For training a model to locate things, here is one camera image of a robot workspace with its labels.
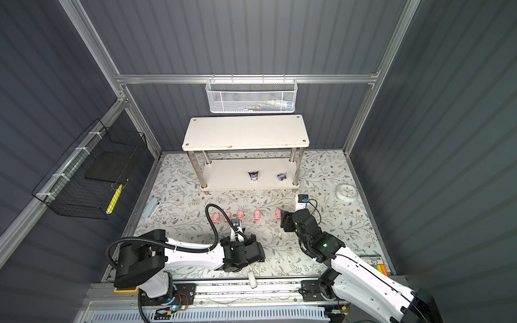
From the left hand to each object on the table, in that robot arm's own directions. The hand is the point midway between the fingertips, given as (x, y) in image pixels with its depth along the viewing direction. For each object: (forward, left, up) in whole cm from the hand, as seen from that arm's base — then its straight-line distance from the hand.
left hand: (247, 239), depth 84 cm
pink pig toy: (+11, +14, -1) cm, 18 cm away
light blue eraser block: (+17, +45, 0) cm, 48 cm away
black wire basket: (+15, +56, +25) cm, 63 cm away
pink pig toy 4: (+12, -15, -1) cm, 19 cm away
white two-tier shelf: (+53, -1, -1) cm, 53 cm away
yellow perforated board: (+5, +44, +24) cm, 51 cm away
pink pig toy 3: (+12, -5, -1) cm, 13 cm away
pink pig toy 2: (+13, +3, -1) cm, 13 cm away
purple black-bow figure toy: (+27, -18, +8) cm, 34 cm away
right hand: (+5, -18, +11) cm, 22 cm away
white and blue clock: (+21, -50, +1) cm, 54 cm away
